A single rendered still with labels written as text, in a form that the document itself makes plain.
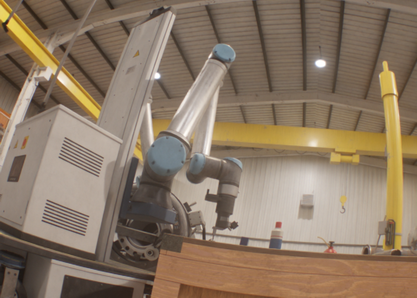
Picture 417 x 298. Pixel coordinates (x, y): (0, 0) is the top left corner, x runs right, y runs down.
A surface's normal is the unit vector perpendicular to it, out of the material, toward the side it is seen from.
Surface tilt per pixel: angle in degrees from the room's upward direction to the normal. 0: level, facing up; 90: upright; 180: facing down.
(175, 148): 95
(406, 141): 90
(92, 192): 90
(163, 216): 90
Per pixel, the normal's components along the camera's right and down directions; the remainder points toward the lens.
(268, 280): -0.15, -0.41
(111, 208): 0.77, -0.10
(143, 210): -0.60, -0.41
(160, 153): 0.21, -0.25
